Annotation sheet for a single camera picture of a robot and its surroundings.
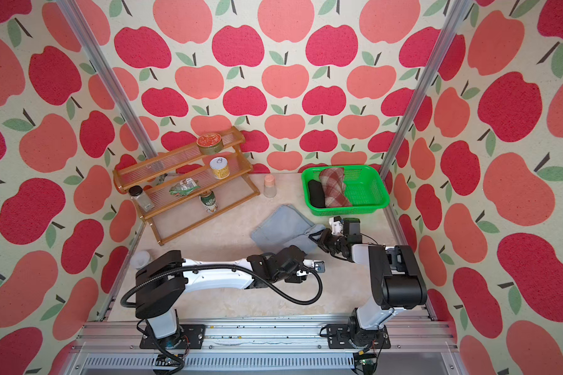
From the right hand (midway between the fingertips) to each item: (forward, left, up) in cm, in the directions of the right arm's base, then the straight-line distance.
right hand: (312, 241), depth 93 cm
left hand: (-13, +2, +6) cm, 14 cm away
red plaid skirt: (+31, -9, +5) cm, 32 cm away
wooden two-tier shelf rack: (+9, +63, -2) cm, 64 cm away
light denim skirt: (+6, +12, -2) cm, 14 cm away
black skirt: (+25, -1, +1) cm, 25 cm away
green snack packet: (+8, +51, +18) cm, 55 cm away
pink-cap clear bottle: (+26, +21, +2) cm, 34 cm away
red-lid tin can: (+21, +42, +30) cm, 56 cm away
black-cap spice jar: (0, +64, +20) cm, 67 cm away
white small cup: (-16, +63, +5) cm, 65 cm away
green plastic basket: (+33, -26, -2) cm, 42 cm away
